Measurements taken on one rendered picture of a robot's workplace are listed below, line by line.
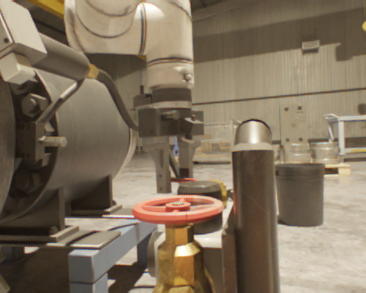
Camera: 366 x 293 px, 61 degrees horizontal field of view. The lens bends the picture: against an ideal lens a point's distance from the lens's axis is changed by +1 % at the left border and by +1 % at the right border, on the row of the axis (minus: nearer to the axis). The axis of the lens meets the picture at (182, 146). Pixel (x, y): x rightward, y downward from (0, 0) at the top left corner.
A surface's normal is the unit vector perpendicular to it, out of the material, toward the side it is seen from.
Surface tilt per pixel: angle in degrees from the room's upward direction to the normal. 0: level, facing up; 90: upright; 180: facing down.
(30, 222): 90
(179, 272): 90
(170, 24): 90
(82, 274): 90
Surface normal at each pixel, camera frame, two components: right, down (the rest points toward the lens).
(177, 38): 0.42, -0.01
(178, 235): 0.14, 0.01
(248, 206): -0.48, 0.02
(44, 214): -0.24, 0.03
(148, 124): -0.68, 0.04
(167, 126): 0.73, -0.02
